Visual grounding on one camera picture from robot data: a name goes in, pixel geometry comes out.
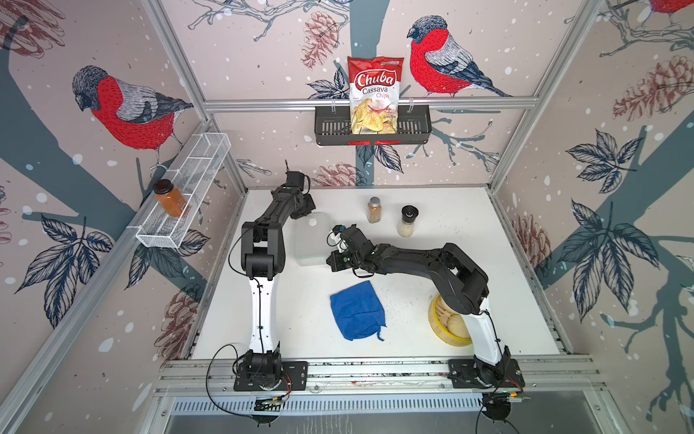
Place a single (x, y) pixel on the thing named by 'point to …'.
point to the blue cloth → (359, 311)
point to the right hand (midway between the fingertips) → (325, 260)
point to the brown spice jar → (374, 210)
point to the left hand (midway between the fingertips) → (314, 203)
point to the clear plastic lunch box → (313, 238)
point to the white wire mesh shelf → (192, 175)
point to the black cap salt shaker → (407, 226)
